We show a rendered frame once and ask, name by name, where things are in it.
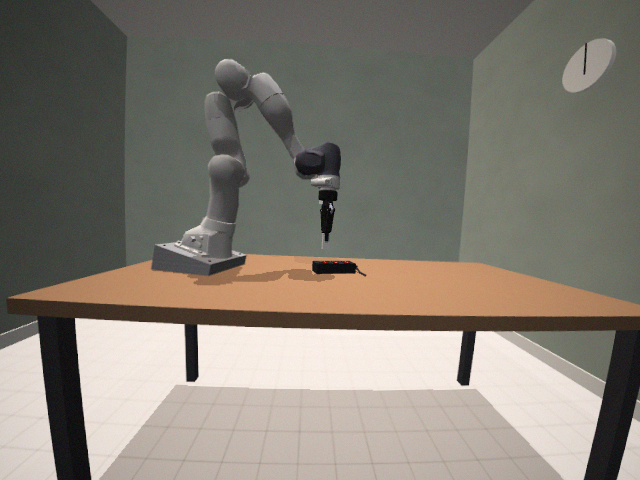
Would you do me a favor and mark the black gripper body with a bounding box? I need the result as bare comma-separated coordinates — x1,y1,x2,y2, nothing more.
318,190,338,214

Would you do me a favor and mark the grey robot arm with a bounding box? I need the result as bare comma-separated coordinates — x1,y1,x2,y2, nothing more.
174,59,341,258

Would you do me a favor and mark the black power strip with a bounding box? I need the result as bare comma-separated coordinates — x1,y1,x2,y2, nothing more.
312,261,361,274

